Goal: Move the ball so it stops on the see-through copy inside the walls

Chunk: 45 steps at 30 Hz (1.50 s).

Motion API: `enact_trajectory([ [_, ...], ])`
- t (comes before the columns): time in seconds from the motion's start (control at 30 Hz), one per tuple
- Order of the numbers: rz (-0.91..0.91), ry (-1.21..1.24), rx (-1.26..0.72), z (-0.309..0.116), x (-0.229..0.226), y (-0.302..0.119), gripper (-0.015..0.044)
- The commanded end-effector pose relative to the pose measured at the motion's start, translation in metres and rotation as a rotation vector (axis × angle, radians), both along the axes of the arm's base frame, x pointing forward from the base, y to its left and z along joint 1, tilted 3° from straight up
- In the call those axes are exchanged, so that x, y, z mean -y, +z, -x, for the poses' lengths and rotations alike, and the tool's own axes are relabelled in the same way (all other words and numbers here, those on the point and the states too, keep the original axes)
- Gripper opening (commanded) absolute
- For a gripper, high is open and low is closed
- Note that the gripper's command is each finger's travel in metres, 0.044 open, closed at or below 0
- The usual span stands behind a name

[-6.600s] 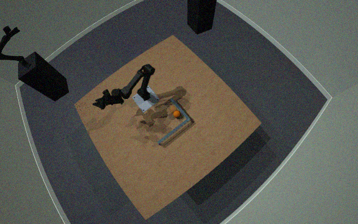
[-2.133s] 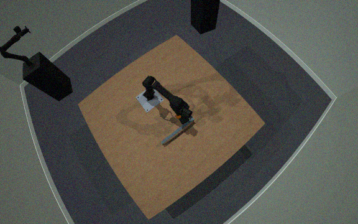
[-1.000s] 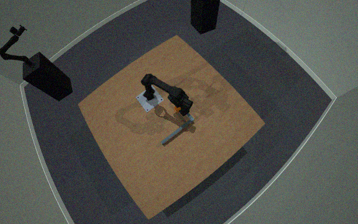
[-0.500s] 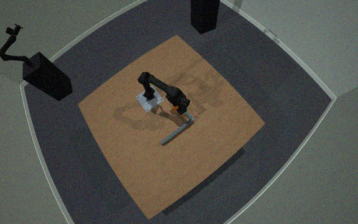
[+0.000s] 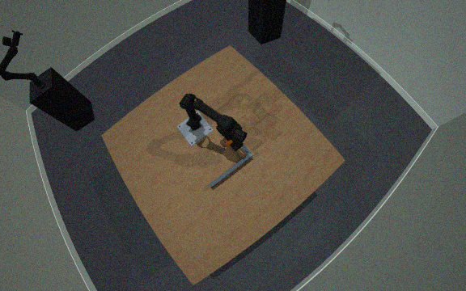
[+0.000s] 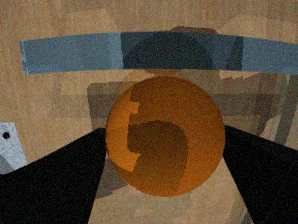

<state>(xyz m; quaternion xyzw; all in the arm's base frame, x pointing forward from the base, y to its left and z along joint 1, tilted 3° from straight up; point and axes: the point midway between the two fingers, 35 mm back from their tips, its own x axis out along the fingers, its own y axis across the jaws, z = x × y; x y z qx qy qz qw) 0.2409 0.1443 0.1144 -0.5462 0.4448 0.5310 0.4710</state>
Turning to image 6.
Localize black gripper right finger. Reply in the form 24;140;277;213
222;124;298;224

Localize low clear corner walls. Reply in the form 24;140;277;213
235;73;298;224

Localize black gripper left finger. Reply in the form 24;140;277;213
0;128;106;224

